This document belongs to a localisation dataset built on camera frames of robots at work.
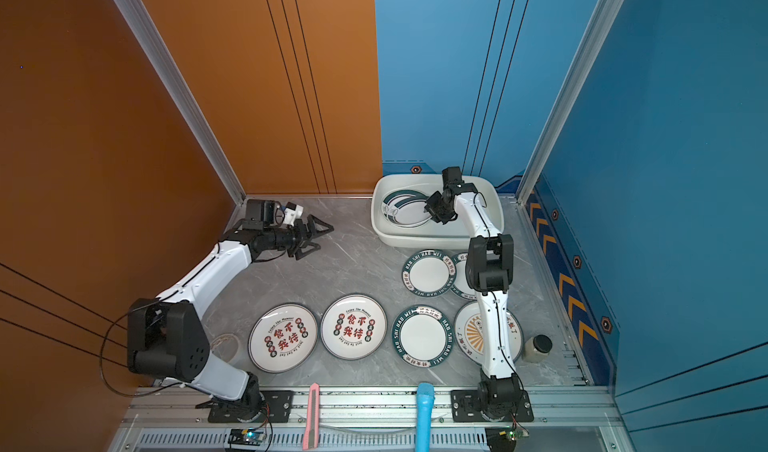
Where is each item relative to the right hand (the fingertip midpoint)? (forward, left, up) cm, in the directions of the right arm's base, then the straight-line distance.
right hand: (424, 210), depth 105 cm
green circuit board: (-65, +46, -9) cm, 80 cm away
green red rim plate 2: (+6, +6, -5) cm, 10 cm away
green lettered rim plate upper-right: (-25, -11, -9) cm, 29 cm away
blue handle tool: (-58, +3, -6) cm, 58 cm away
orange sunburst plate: (-42, -11, -8) cm, 44 cm away
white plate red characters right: (-39, +23, -8) cm, 46 cm away
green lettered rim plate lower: (-42, +2, -8) cm, 43 cm away
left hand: (-20, +29, +12) cm, 38 cm away
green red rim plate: (+5, +6, -4) cm, 9 cm away
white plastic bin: (-9, -2, -4) cm, 10 cm away
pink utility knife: (-62, +30, -7) cm, 69 cm away
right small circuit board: (-64, -18, -8) cm, 67 cm away
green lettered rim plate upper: (-22, -1, -6) cm, 23 cm away
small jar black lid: (-48, -25, 0) cm, 54 cm away
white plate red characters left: (-42, +43, -8) cm, 60 cm away
